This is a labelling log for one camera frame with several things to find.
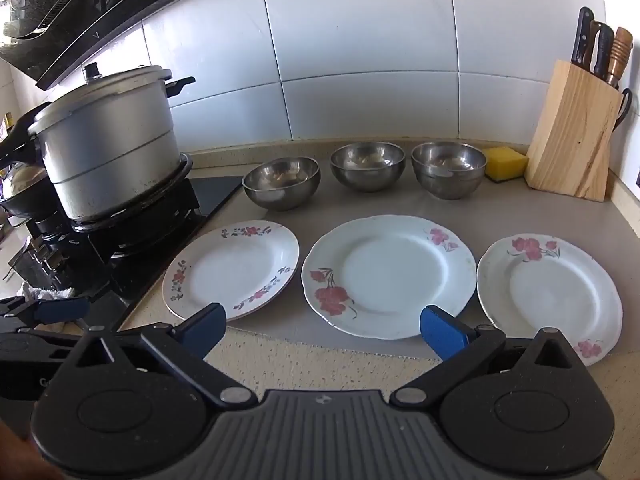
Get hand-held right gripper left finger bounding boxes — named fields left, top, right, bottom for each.
left=55, top=302, right=258, bottom=408

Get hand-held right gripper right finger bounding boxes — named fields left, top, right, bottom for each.
left=390, top=305, right=588, bottom=408

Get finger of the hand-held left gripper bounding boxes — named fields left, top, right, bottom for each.
left=0, top=296, right=92, bottom=328

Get white plate small floral rim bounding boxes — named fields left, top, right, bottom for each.
left=161, top=220, right=301, bottom=322

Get large white plate pink flowers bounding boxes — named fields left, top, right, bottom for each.
left=301, top=215, right=477, bottom=340

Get white scalloped plate pink flowers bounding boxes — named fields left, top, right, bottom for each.
left=476, top=232, right=623, bottom=367

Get stainless steel bowl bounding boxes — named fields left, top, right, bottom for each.
left=411, top=141, right=488, bottom=201
left=242, top=156, right=321, bottom=212
left=330, top=142, right=406, bottom=193

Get person's left forearm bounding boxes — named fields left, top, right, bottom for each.
left=0, top=417, right=51, bottom=480

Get white cloth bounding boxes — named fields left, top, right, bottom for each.
left=20, top=282, right=77, bottom=304

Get black gas stove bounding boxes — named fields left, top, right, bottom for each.
left=0, top=152, right=246, bottom=313

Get black pan with glass lid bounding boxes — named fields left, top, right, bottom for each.
left=0, top=159, right=57, bottom=221

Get aluminium pressure cooker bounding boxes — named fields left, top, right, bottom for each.
left=0, top=62, right=197, bottom=223

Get yellow sponge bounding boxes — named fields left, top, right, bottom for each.
left=484, top=146, right=530, bottom=184

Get wooden knife block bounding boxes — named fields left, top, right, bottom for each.
left=524, top=59, right=623, bottom=202

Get black range hood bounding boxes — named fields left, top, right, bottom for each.
left=0, top=0, right=211, bottom=92

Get black scissors handle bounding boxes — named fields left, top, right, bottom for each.
left=612, top=88, right=634, bottom=132

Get plain black knife handle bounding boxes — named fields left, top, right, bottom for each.
left=592, top=24, right=615, bottom=79

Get black riveted knife handle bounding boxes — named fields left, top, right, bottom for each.
left=570, top=6, right=595, bottom=68

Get dark brown knife handle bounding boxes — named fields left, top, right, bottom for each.
left=585, top=20, right=606, bottom=73

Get ribbed wooden knife handle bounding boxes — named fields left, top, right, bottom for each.
left=606, top=26, right=634, bottom=90

